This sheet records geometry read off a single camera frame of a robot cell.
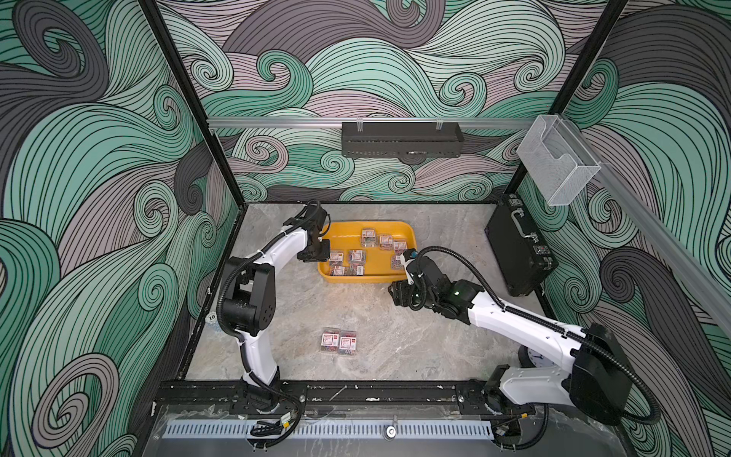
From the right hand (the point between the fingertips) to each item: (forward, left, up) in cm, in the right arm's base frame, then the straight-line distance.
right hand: (394, 289), depth 81 cm
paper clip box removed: (-11, +19, -10) cm, 24 cm away
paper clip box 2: (+17, +11, -9) cm, 22 cm away
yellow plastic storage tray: (+21, +8, -11) cm, 25 cm away
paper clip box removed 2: (-12, +14, -10) cm, 21 cm away
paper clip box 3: (+12, +17, -9) cm, 23 cm away
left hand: (+16, +24, -4) cm, 28 cm away
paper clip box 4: (+23, -5, -10) cm, 25 cm away
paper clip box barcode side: (+13, +11, -10) cm, 20 cm away
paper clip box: (+18, +19, -10) cm, 28 cm away
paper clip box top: (+25, +7, -8) cm, 27 cm away
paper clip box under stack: (+24, 0, -10) cm, 26 cm away
